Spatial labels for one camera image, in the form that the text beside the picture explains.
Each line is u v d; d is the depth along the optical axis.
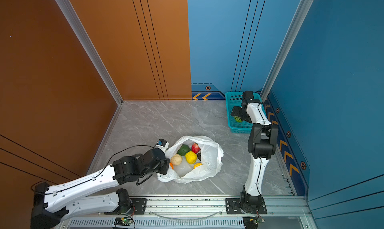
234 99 1.16
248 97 0.81
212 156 0.81
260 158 0.57
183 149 0.88
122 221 0.71
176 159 0.83
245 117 0.71
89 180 0.45
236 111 0.91
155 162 0.54
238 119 1.02
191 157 0.85
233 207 0.72
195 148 0.90
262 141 0.56
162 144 0.65
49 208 0.40
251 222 0.70
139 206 0.74
